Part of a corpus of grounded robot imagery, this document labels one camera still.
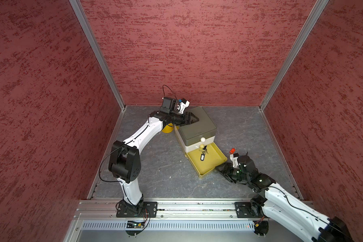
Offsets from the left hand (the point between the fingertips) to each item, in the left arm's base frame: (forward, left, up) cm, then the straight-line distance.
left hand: (194, 124), depth 83 cm
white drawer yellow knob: (-9, -1, -8) cm, 12 cm away
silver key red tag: (-5, -26, -22) cm, 34 cm away
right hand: (-22, -12, -15) cm, 29 cm away
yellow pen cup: (+10, +17, -17) cm, 27 cm away
